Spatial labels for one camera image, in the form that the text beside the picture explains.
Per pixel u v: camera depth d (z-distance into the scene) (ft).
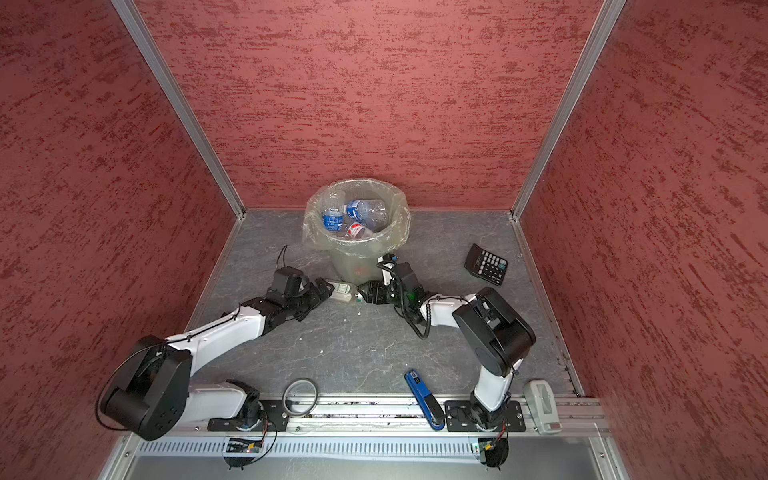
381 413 2.48
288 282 2.27
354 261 2.81
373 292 2.66
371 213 3.07
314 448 2.54
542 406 2.41
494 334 1.53
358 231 2.86
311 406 2.46
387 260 2.76
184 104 2.89
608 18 2.34
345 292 3.02
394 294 2.57
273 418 2.43
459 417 2.43
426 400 2.38
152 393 1.38
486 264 3.38
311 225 2.62
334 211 2.97
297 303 2.46
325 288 2.71
